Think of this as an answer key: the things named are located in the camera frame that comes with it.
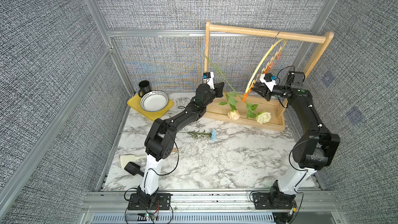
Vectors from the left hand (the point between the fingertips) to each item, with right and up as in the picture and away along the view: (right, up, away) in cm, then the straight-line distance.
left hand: (228, 81), depth 85 cm
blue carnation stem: (-8, -30, +7) cm, 32 cm away
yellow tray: (-63, -11, +28) cm, 70 cm away
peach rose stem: (+3, -9, +5) cm, 10 cm away
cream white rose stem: (+17, -19, -3) cm, 26 cm away
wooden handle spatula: (-30, -39, +5) cm, 50 cm away
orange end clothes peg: (+7, -9, -7) cm, 13 cm away
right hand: (+14, -1, -4) cm, 14 cm away
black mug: (-55, 0, +28) cm, 62 cm away
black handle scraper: (-54, -44, -1) cm, 70 cm away
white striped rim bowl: (-49, -10, +30) cm, 58 cm away
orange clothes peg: (+20, +5, -1) cm, 21 cm away
